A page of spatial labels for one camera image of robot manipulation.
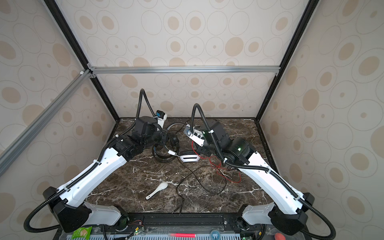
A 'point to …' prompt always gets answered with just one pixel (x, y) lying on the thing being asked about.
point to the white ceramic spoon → (162, 186)
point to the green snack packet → (83, 233)
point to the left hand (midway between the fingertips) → (172, 129)
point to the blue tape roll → (215, 234)
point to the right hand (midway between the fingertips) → (202, 135)
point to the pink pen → (183, 235)
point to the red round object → (278, 236)
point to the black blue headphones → (165, 149)
